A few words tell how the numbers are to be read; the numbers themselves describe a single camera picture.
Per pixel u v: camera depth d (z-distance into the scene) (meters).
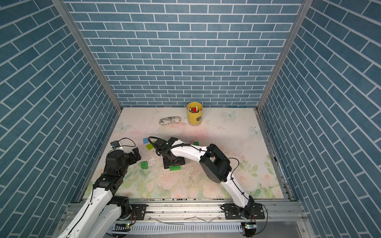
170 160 0.76
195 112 1.00
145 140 0.99
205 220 0.72
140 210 0.74
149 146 0.97
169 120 1.09
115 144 0.69
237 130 1.09
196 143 0.91
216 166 0.53
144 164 0.87
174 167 0.83
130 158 0.71
